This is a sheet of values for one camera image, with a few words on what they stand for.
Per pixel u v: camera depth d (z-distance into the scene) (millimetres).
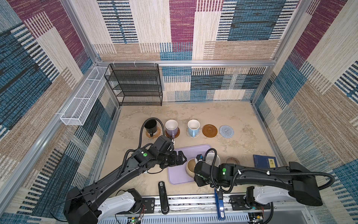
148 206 729
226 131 1021
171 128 1015
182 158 660
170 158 650
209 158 893
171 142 586
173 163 647
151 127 922
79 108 940
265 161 875
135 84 1095
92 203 393
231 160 892
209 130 1017
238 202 731
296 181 417
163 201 719
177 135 999
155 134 972
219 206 703
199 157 727
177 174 813
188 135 996
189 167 771
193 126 969
